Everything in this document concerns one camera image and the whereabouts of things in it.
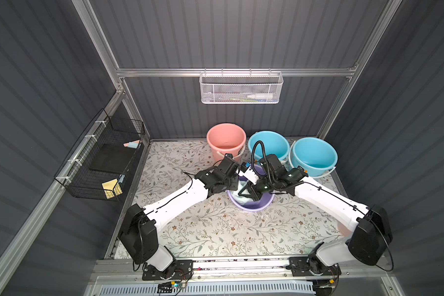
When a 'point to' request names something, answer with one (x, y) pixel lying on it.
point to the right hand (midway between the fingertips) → (240, 194)
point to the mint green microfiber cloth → (242, 199)
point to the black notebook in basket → (113, 158)
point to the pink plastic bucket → (226, 139)
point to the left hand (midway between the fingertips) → (236, 182)
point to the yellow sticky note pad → (111, 188)
